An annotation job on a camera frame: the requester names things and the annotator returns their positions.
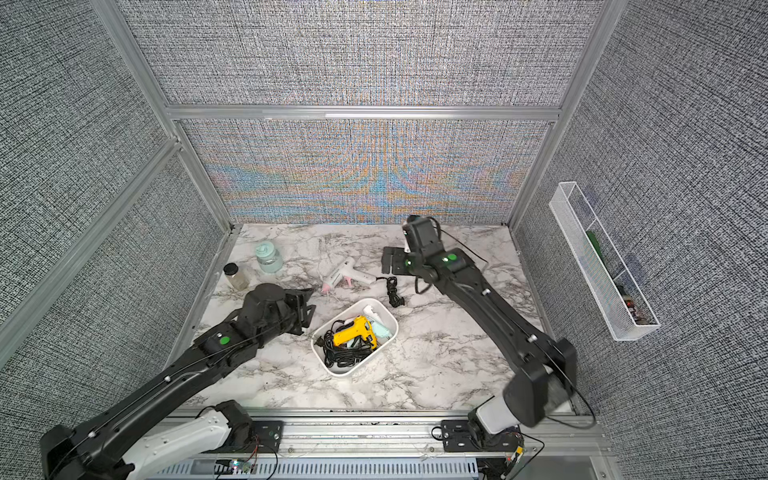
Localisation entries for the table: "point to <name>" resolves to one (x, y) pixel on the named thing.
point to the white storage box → (388, 317)
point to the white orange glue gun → (370, 313)
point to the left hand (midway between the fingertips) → (325, 289)
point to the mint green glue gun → (379, 330)
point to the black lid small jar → (236, 278)
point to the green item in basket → (596, 242)
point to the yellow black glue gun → (358, 327)
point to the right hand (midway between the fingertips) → (397, 252)
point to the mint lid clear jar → (269, 258)
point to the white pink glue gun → (347, 271)
